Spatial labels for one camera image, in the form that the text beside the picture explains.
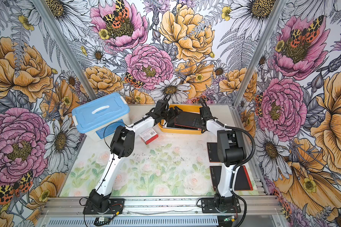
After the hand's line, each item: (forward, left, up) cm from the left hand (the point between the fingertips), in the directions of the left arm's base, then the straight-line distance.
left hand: (180, 115), depth 102 cm
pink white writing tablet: (-8, +11, +1) cm, 14 cm away
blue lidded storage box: (-9, +53, +8) cm, 54 cm away
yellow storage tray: (+9, -11, -1) cm, 14 cm away
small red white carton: (-13, +22, -7) cm, 26 cm away
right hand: (-6, -13, -5) cm, 15 cm away
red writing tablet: (-6, -6, +2) cm, 9 cm away
